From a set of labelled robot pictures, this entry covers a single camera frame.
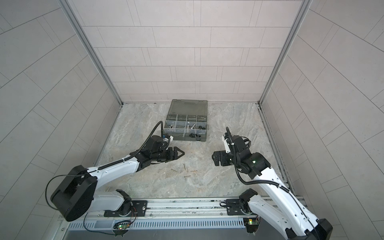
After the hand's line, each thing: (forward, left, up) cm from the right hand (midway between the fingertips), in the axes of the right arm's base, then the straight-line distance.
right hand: (219, 156), depth 74 cm
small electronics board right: (-27, -12, -15) cm, 33 cm away
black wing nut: (+22, +13, -12) cm, 28 cm away
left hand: (+5, +17, -5) cm, 19 cm away
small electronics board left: (-24, +46, -10) cm, 53 cm away
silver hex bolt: (+27, +14, -11) cm, 32 cm away
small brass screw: (+2, +19, -14) cm, 23 cm away
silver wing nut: (+30, +27, -11) cm, 42 cm away
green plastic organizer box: (+33, +17, -10) cm, 38 cm away
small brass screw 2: (0, +25, -14) cm, 28 cm away
